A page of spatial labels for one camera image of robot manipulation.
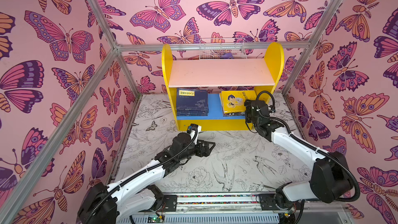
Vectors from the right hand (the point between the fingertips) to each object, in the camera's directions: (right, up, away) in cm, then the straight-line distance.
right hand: (244, 101), depth 84 cm
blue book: (-31, +2, +6) cm, 31 cm away
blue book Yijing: (-24, -7, +4) cm, 25 cm away
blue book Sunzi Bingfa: (-30, -8, +6) cm, 31 cm away
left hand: (-19, -21, -9) cm, 29 cm away
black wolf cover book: (-5, -8, +5) cm, 11 cm away
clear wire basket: (-11, +29, +11) cm, 33 cm away
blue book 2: (-29, -4, +3) cm, 29 cm away
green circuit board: (-45, -56, -12) cm, 73 cm away
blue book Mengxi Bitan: (-29, -6, +4) cm, 30 cm away
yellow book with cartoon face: (-5, 0, +6) cm, 7 cm away
